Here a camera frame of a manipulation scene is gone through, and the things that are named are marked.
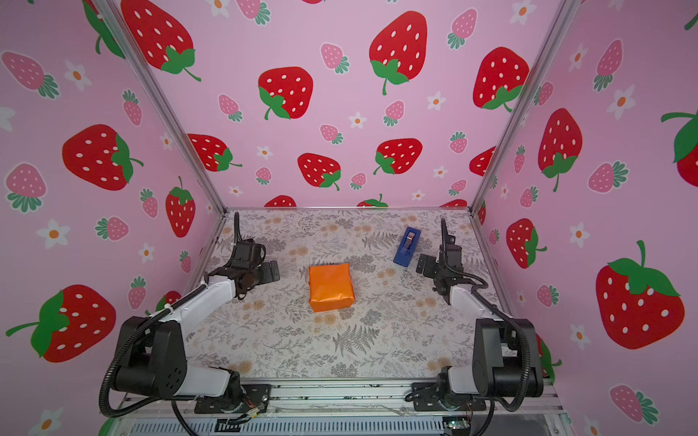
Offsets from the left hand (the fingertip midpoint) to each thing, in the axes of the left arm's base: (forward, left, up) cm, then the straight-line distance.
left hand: (266, 271), depth 92 cm
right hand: (+3, -57, +2) cm, 57 cm away
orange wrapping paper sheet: (-6, -23, -2) cm, 23 cm away
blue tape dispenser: (+12, -51, -2) cm, 52 cm away
